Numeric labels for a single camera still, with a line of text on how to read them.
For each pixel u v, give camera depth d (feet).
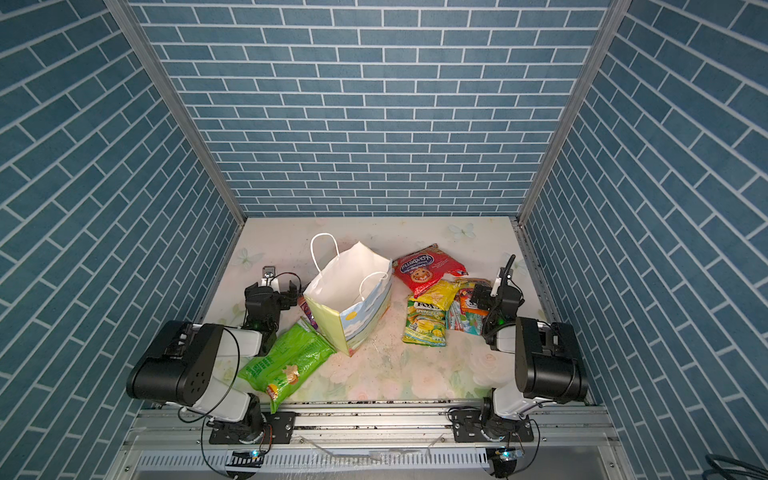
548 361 1.55
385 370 2.74
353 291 3.09
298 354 2.71
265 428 2.38
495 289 2.76
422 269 3.07
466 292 3.13
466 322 2.92
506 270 2.76
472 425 2.42
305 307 3.06
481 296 2.77
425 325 2.92
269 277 2.58
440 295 3.05
